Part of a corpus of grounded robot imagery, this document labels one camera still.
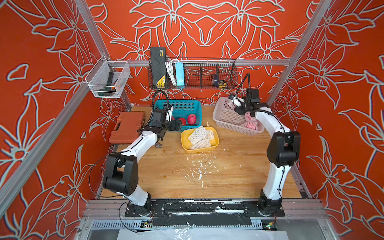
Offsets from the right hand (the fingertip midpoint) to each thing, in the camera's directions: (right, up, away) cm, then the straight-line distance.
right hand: (236, 101), depth 96 cm
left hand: (-40, -12, -6) cm, 42 cm away
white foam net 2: (-20, -27, -4) cm, 34 cm away
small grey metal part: (-52, -29, -1) cm, 59 cm away
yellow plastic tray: (-34, -22, +2) cm, 40 cm away
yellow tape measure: (-11, +12, -1) cm, 16 cm away
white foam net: (-17, -22, +1) cm, 28 cm away
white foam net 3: (-25, -21, -4) cm, 33 cm away
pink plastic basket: (-3, -10, +15) cm, 18 cm away
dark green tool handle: (-76, +4, -15) cm, 77 cm away
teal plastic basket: (-32, -6, +18) cm, 37 cm away
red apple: (-30, -12, +9) cm, 33 cm away
